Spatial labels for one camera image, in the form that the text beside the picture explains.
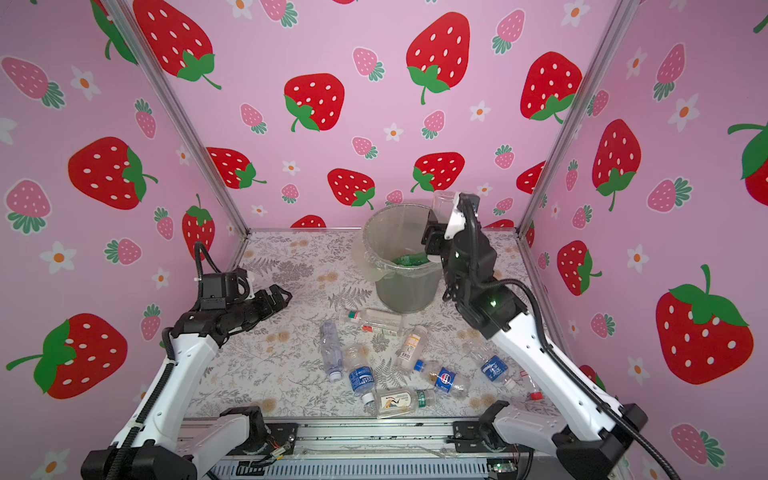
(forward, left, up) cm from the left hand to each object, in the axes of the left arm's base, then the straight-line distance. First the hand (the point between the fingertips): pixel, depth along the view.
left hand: (281, 300), depth 80 cm
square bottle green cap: (-22, -32, -12) cm, 41 cm away
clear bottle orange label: (-8, -36, -12) cm, 39 cm away
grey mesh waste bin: (+5, -35, +3) cm, 35 cm away
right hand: (+4, -41, +27) cm, 49 cm away
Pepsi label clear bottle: (-17, -45, -12) cm, 49 cm away
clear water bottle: (-7, -12, -17) cm, 22 cm away
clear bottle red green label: (+3, -26, -16) cm, 31 cm away
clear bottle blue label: (-9, -21, -18) cm, 29 cm away
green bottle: (+21, -37, -7) cm, 44 cm away
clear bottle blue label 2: (-14, -60, -13) cm, 62 cm away
